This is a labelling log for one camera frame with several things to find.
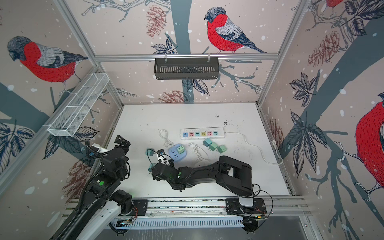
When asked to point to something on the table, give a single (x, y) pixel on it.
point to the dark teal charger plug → (207, 142)
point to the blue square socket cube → (174, 153)
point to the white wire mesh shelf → (68, 121)
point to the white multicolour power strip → (204, 133)
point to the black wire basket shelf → (186, 68)
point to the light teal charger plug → (152, 165)
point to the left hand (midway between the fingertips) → (116, 141)
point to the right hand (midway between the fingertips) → (155, 167)
